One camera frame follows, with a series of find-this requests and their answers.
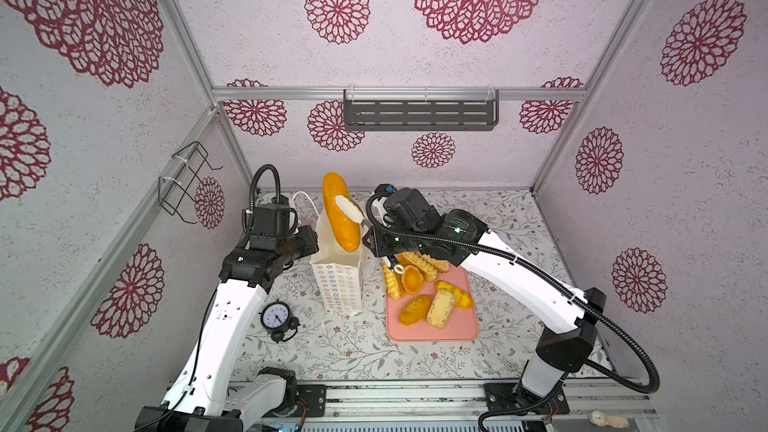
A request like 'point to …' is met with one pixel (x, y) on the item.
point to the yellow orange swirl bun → (462, 299)
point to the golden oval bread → (414, 310)
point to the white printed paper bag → (337, 273)
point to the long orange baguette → (347, 230)
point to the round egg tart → (412, 280)
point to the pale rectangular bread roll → (440, 308)
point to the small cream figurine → (600, 418)
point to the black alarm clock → (277, 318)
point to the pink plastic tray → (461, 326)
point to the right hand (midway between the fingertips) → (365, 234)
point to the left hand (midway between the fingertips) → (313, 241)
